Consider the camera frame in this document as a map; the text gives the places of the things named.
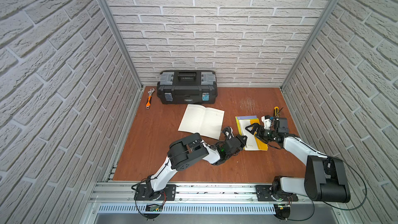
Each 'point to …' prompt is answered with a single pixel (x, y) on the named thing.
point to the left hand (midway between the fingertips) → (252, 136)
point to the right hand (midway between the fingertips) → (252, 131)
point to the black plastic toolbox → (187, 87)
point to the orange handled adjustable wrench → (150, 93)
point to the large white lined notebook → (206, 122)
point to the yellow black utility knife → (276, 111)
